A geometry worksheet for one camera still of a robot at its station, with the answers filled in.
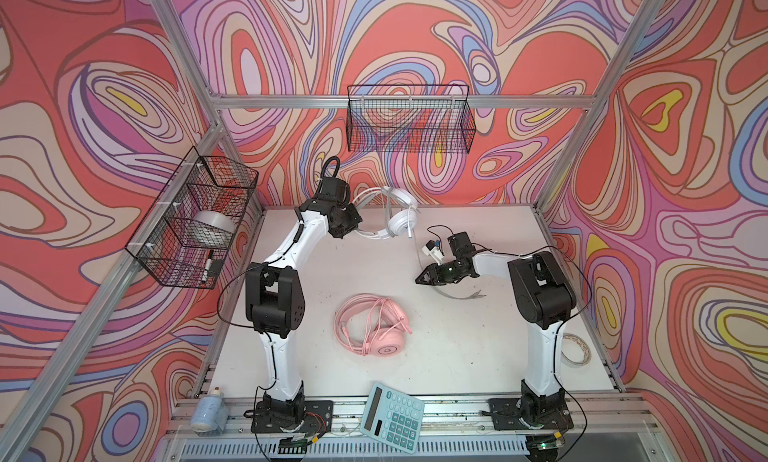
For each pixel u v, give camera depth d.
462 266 0.80
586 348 0.83
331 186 0.75
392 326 0.76
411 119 0.96
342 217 0.82
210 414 0.68
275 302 0.52
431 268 0.89
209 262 0.73
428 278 0.92
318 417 0.73
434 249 0.93
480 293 0.96
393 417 0.72
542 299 0.55
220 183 0.99
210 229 0.71
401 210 0.82
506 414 0.73
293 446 0.72
